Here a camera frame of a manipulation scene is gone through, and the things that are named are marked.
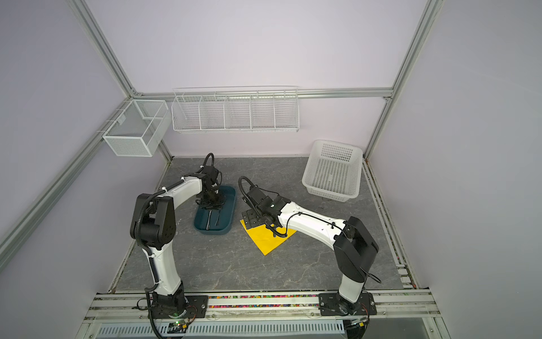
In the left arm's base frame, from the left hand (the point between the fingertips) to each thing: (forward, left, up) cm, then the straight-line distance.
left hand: (222, 207), depth 97 cm
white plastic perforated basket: (+22, -59, -4) cm, 63 cm away
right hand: (-11, -17, +9) cm, 22 cm away
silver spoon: (-7, +6, -3) cm, 10 cm away
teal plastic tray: (-3, -1, -5) cm, 6 cm away
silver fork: (-4, +2, -3) cm, 5 cm away
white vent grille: (-47, -9, +5) cm, 48 cm away
